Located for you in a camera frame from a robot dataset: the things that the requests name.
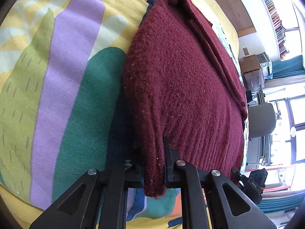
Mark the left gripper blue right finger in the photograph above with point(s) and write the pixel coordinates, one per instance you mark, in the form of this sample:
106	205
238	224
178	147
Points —
210	199

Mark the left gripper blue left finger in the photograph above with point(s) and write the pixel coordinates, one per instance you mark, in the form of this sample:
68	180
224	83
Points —
98	199

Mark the dark red knit sweater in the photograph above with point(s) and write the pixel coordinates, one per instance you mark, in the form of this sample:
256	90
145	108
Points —
181	84

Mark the grey chair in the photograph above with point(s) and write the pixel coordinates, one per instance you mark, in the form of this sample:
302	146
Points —
262	120

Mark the cardboard box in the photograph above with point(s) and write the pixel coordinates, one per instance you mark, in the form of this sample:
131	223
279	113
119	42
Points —
252	73

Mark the printer on cabinet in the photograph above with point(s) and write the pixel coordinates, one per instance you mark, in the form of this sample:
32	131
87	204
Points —
266	65

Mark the teal curtain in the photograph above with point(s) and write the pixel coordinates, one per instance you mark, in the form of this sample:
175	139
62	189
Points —
288	68

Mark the bookshelf with books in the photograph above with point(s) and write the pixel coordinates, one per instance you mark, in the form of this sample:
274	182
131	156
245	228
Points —
279	28

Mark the yellow dinosaur print bedspread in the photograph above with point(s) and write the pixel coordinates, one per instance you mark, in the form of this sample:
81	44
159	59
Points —
61	66

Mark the wooden bed headboard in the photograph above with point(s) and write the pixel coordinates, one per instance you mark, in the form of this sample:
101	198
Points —
238	16

